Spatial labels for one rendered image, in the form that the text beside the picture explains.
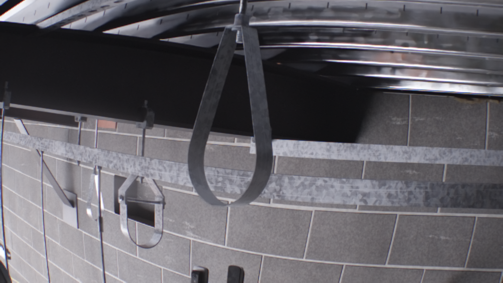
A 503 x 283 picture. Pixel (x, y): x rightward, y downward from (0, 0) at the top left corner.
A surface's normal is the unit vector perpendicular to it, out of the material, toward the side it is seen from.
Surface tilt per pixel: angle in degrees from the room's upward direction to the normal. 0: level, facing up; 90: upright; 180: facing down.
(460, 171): 90
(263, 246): 90
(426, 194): 90
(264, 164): 91
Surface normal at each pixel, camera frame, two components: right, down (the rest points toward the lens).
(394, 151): -0.70, -0.10
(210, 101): 0.65, 0.31
